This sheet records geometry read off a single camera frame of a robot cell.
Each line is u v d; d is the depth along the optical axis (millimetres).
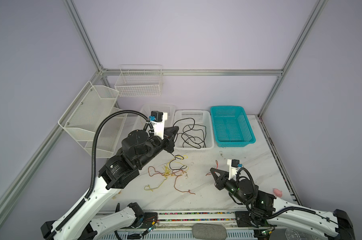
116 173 386
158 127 470
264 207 548
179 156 690
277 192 816
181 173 879
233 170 644
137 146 378
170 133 495
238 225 730
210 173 710
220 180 626
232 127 1147
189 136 1057
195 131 1112
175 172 884
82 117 700
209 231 681
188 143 1043
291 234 719
